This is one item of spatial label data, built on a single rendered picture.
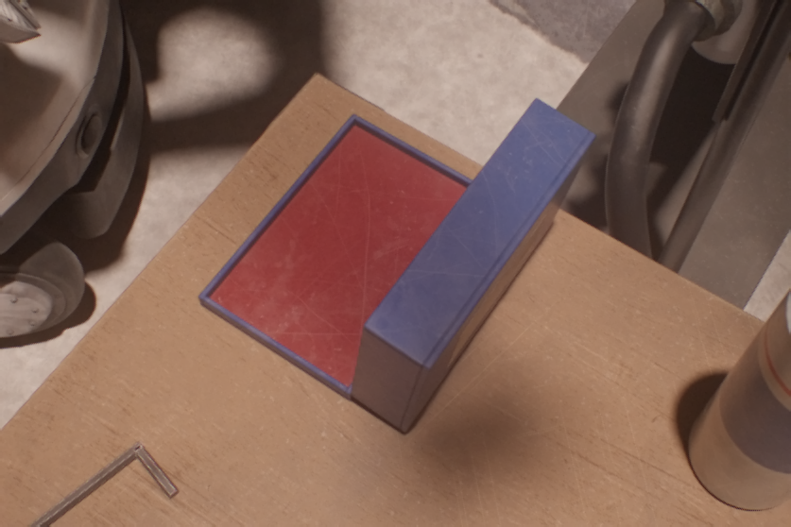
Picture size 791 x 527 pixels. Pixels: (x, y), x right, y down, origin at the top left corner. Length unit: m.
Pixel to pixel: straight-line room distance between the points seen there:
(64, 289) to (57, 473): 0.50
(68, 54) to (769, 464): 0.69
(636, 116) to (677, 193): 0.48
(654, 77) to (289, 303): 0.32
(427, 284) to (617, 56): 0.88
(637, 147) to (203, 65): 0.70
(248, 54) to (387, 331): 0.89
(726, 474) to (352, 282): 0.24
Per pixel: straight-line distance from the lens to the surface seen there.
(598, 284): 0.66
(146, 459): 0.62
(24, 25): 0.81
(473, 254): 0.53
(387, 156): 0.69
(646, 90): 0.80
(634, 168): 0.80
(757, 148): 1.33
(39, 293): 1.11
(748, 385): 0.53
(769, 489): 0.59
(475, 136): 1.28
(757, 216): 1.28
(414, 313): 0.51
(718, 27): 0.86
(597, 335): 0.65
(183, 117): 1.32
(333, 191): 0.68
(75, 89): 1.02
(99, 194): 1.12
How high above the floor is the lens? 1.05
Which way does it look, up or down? 62 degrees down
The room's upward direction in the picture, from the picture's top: straight up
